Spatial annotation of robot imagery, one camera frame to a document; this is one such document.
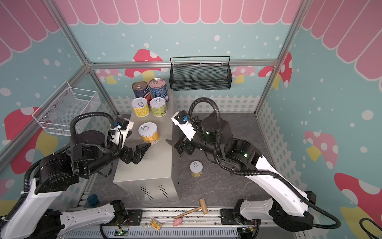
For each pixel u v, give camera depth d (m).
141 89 0.69
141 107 0.68
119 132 0.41
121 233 0.72
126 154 0.47
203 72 0.94
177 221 0.71
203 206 0.76
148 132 0.60
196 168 0.85
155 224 0.72
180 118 0.40
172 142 0.45
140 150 0.47
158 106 0.68
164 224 0.73
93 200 0.79
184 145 0.46
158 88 0.70
